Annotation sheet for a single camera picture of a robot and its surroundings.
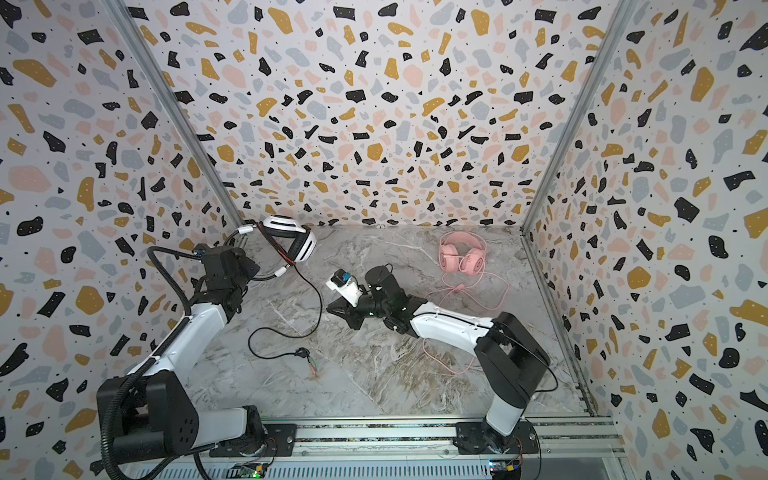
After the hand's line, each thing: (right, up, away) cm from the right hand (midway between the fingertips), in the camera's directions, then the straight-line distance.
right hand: (325, 304), depth 76 cm
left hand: (-24, +13, +7) cm, 28 cm away
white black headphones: (-7, +16, +3) cm, 18 cm away
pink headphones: (+41, +14, +31) cm, 53 cm away
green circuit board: (-17, -38, -6) cm, 42 cm away
